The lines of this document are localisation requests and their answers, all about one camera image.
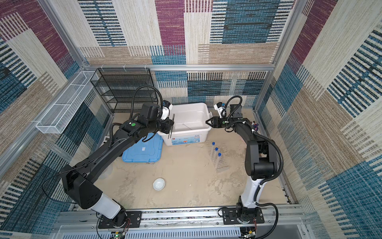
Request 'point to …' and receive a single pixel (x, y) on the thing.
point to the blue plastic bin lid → (149, 151)
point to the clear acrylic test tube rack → (224, 163)
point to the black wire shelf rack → (125, 89)
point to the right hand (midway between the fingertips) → (208, 122)
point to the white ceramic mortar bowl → (158, 183)
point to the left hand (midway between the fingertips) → (173, 119)
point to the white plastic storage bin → (190, 126)
